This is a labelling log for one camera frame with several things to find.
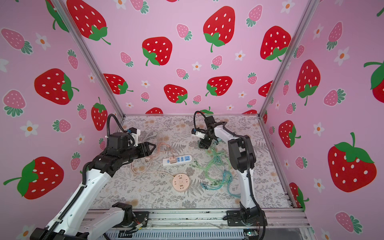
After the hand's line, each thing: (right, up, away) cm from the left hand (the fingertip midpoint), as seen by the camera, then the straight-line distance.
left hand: (151, 146), depth 75 cm
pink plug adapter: (+9, -10, +13) cm, 19 cm away
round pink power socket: (+14, -22, +9) cm, 27 cm away
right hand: (+28, +1, +28) cm, 39 cm away
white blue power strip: (+12, -10, +18) cm, 24 cm away
